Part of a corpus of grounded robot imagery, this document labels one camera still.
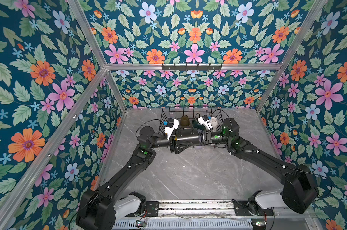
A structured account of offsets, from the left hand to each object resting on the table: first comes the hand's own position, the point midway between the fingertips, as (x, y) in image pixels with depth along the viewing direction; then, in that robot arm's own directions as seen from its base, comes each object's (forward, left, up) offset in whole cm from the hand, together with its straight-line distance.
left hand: (191, 137), depth 61 cm
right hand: (+2, 0, -5) cm, 5 cm away
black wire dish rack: (+42, -7, -30) cm, 52 cm away
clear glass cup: (+35, +10, -24) cm, 44 cm away
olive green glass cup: (+33, 0, -28) cm, 43 cm away
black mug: (+1, +2, +2) cm, 2 cm away
